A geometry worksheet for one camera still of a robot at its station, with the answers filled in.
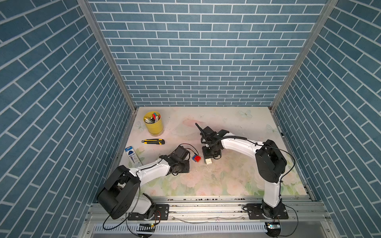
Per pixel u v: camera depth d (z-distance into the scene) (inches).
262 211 26.3
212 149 30.3
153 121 39.0
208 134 28.6
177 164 26.2
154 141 39.3
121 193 16.6
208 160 34.0
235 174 34.1
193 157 35.5
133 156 36.1
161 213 28.9
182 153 27.5
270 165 19.8
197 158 35.0
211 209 29.7
